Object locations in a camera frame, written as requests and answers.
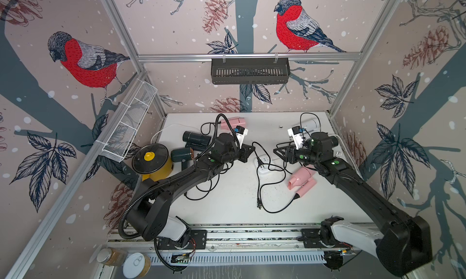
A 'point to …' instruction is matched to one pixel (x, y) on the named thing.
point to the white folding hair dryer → (310, 125)
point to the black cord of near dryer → (272, 183)
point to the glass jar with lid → (111, 256)
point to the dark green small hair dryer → (195, 141)
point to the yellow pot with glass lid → (152, 161)
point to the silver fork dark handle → (338, 154)
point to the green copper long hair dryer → (182, 155)
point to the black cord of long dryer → (204, 191)
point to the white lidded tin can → (136, 265)
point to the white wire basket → (120, 139)
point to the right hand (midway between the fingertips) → (277, 148)
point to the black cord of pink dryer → (213, 123)
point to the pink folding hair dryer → (234, 122)
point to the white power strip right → (267, 169)
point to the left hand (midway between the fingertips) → (258, 146)
